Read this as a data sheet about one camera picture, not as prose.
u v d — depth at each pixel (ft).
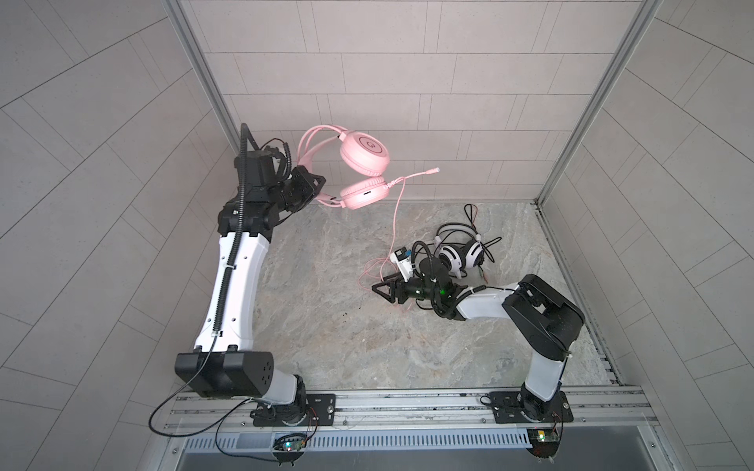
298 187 1.95
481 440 2.23
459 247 3.12
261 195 1.64
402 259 2.53
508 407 2.34
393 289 2.47
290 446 2.11
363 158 1.76
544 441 2.23
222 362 1.22
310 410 2.28
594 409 2.38
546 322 1.58
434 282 2.20
